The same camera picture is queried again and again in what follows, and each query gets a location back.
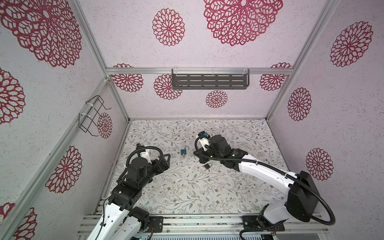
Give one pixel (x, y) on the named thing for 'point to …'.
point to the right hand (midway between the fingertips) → (194, 150)
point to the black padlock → (207, 166)
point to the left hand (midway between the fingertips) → (165, 160)
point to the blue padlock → (183, 151)
